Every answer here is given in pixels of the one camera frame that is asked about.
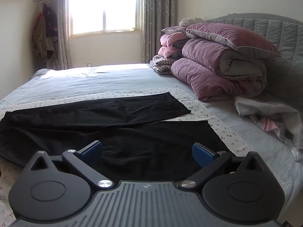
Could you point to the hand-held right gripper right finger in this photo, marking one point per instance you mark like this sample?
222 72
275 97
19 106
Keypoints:
200 155

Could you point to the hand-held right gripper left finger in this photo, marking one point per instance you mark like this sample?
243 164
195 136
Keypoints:
91 150

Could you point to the black pants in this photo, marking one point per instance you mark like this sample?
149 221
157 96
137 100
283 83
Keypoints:
118 123

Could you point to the white floral bedsheet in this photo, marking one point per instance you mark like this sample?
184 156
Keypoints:
203 113

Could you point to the bed with blue-grey sheet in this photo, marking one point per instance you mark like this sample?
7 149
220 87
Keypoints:
106 78

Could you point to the pink striped cloth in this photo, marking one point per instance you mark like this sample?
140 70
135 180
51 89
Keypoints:
269 125

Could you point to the purple folded quilt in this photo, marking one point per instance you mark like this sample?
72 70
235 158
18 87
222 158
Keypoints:
203 75

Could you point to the white crumpled cloth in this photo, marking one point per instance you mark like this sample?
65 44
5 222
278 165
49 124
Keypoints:
265 107

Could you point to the clear plastic bottle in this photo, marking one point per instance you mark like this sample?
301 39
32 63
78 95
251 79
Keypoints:
296 154

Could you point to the grey striped cloth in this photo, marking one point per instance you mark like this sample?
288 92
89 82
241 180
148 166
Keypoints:
162 63

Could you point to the hanging clothes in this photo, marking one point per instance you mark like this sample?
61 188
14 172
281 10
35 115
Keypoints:
45 33

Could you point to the grey star-patterned curtain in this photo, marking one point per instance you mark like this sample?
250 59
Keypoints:
158 16
59 28

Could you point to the white folded cloth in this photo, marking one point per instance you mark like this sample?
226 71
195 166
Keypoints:
191 21

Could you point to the grey quilted headboard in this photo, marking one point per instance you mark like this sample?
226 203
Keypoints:
272 30

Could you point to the window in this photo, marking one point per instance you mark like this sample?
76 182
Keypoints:
104 7

